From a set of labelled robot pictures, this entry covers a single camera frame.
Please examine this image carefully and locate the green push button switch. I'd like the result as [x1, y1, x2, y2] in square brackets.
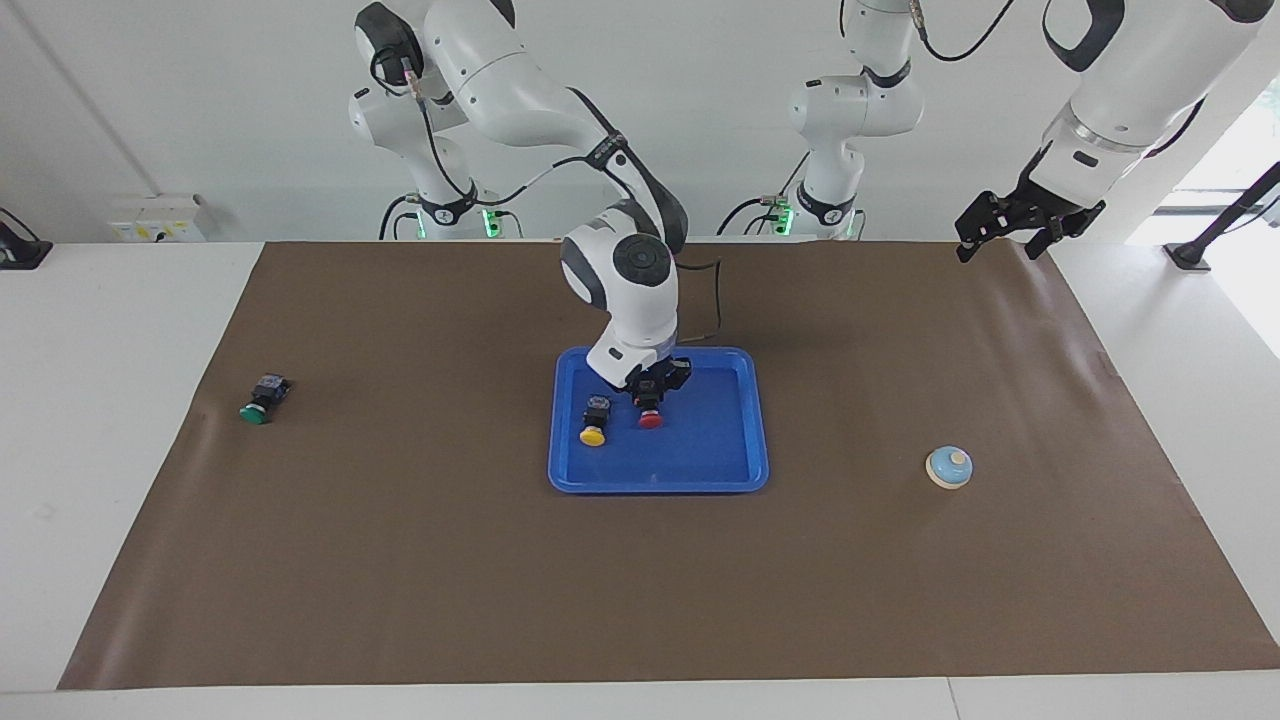
[239, 374, 292, 425]

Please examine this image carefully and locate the blue plastic tray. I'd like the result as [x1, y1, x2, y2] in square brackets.
[548, 346, 772, 495]

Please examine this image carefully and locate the black stand with pole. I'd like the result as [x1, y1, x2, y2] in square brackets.
[1163, 160, 1280, 273]

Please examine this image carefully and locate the brown table mat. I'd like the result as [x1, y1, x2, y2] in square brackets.
[57, 237, 1280, 691]

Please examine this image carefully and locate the small black stand foot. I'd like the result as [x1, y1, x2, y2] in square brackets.
[0, 208, 53, 269]

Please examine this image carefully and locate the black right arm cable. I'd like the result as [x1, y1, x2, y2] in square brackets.
[375, 45, 724, 341]

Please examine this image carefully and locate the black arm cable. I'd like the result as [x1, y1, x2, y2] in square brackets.
[375, 45, 724, 341]
[905, 0, 1016, 63]

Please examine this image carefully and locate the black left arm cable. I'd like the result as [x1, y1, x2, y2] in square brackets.
[905, 0, 1016, 63]

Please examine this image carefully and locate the black left base cable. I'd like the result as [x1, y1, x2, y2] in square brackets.
[716, 148, 811, 237]

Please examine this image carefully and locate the black base cable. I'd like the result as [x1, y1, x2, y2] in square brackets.
[716, 148, 811, 237]
[378, 193, 426, 241]

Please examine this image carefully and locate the black right base cable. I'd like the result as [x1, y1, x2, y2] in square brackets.
[378, 193, 426, 241]

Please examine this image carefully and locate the white wall socket box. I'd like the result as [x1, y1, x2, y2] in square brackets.
[108, 195, 206, 243]

